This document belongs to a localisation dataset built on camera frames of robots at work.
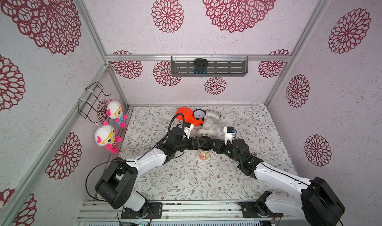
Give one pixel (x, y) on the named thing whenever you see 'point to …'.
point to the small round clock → (198, 113)
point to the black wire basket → (89, 105)
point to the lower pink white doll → (105, 135)
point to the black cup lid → (206, 146)
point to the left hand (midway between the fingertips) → (202, 142)
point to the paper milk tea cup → (204, 155)
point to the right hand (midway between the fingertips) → (210, 139)
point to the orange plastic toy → (188, 116)
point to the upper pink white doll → (114, 111)
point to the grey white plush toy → (212, 126)
